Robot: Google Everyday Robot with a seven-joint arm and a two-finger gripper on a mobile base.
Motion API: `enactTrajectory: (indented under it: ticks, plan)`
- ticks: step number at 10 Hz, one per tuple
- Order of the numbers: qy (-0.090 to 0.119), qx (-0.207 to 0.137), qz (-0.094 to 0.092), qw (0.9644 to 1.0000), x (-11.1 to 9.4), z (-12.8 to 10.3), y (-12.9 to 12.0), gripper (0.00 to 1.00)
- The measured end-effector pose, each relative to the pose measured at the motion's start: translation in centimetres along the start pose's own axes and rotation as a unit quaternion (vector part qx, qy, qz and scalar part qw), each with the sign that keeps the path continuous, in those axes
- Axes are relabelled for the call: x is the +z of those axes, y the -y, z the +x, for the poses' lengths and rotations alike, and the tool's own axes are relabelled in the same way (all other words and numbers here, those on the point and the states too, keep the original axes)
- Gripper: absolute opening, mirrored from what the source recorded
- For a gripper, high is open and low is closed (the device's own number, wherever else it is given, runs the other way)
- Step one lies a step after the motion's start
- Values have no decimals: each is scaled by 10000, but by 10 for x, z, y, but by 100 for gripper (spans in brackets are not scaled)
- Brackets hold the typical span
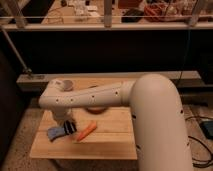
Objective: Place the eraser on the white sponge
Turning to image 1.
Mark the orange carrot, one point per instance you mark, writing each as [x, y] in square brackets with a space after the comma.
[89, 129]

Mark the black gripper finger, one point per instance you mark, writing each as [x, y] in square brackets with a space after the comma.
[73, 126]
[66, 128]

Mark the dark power adapter box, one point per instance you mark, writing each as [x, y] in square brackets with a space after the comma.
[207, 128]

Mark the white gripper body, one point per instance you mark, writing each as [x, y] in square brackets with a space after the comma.
[62, 115]

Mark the wooden board table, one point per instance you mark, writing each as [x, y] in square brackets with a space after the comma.
[112, 139]

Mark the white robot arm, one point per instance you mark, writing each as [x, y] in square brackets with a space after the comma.
[157, 115]

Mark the metal diagonal pole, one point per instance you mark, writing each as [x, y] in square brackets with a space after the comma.
[26, 69]

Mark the red bowl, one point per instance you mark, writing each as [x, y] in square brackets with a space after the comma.
[96, 110]

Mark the wooden railing frame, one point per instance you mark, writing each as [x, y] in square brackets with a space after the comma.
[98, 15]

